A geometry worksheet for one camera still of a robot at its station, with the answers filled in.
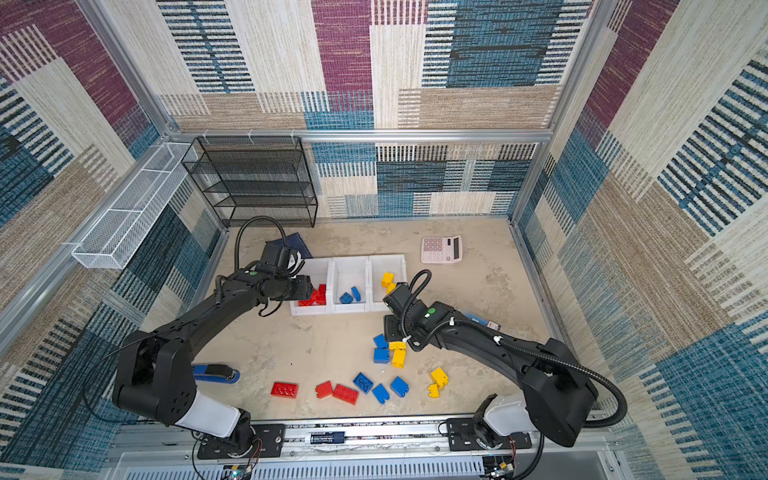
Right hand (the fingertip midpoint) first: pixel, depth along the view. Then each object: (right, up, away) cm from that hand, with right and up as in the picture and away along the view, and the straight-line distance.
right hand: (396, 333), depth 83 cm
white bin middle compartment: (-15, +11, +17) cm, 26 cm away
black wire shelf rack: (-50, +48, +26) cm, 74 cm away
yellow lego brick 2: (+1, -6, +2) cm, 7 cm away
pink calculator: (+17, +23, +25) cm, 38 cm away
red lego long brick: (-23, +9, +11) cm, 27 cm away
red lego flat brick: (-13, -15, -4) cm, 20 cm away
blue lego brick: (-16, +7, +14) cm, 22 cm away
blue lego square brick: (-5, -4, +7) cm, 9 cm away
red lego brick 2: (-29, -14, -3) cm, 33 cm away
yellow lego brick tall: (-2, +13, +16) cm, 21 cm away
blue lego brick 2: (-4, -7, +4) cm, 9 cm away
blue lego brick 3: (-9, -13, -1) cm, 16 cm away
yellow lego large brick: (+11, -11, -3) cm, 16 cm away
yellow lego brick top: (0, -5, +4) cm, 6 cm away
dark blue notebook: (-38, +26, +31) cm, 56 cm away
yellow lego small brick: (+10, -14, -4) cm, 18 cm away
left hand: (-26, +13, +6) cm, 30 cm away
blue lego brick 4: (+1, -14, -2) cm, 14 cm away
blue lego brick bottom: (-4, -15, -3) cm, 16 cm away
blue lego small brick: (-12, +9, +15) cm, 21 cm away
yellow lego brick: (-1, +11, +16) cm, 19 cm away
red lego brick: (-26, +7, +13) cm, 30 cm away
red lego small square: (-20, -14, -2) cm, 24 cm away
